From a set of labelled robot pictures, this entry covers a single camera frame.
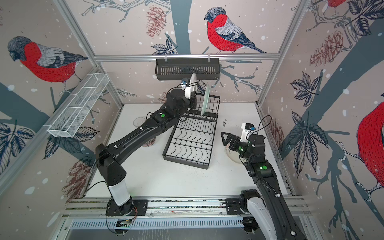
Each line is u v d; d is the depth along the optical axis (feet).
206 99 2.49
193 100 2.14
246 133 2.19
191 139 3.21
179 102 1.81
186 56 3.03
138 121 3.46
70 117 2.42
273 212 1.44
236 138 2.12
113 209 2.39
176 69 3.51
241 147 2.08
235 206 2.39
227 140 2.15
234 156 2.94
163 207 2.47
